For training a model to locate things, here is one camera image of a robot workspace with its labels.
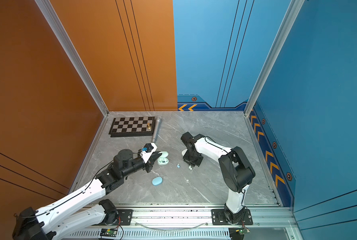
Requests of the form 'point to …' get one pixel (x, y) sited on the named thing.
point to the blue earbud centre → (178, 166)
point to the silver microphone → (158, 123)
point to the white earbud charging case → (184, 152)
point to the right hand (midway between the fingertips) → (186, 164)
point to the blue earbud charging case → (156, 181)
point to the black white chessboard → (132, 126)
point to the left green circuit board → (109, 232)
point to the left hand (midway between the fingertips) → (160, 152)
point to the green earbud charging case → (163, 160)
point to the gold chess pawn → (148, 126)
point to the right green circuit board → (242, 231)
